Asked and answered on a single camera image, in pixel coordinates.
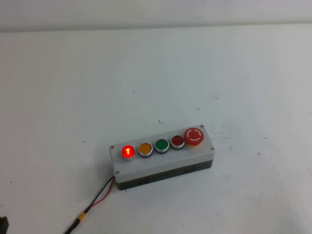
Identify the red indicator lamp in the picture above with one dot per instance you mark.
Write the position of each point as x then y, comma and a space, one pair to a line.
128, 153

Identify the yellow push button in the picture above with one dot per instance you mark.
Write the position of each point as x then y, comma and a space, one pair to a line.
145, 150

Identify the red emergency stop button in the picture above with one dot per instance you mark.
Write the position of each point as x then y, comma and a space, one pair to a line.
193, 136

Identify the green push button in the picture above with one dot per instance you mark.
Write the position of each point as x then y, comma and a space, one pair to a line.
161, 146

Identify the dark red push button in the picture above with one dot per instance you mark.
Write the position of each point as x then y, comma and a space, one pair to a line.
177, 142

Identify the black object at left edge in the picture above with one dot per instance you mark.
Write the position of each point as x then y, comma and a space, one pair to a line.
4, 224

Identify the grey button switch box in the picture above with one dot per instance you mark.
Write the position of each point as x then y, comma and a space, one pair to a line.
140, 171

